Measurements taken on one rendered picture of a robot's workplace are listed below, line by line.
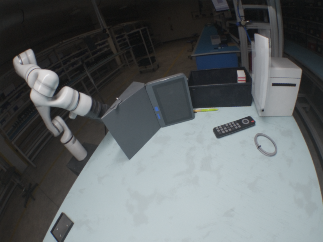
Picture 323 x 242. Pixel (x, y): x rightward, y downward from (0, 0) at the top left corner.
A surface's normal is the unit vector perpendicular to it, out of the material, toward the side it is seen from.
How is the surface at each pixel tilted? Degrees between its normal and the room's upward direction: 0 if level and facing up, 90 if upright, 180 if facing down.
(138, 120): 90
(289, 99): 90
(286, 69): 45
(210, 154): 0
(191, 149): 0
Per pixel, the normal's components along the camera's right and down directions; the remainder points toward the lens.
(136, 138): 0.74, 0.22
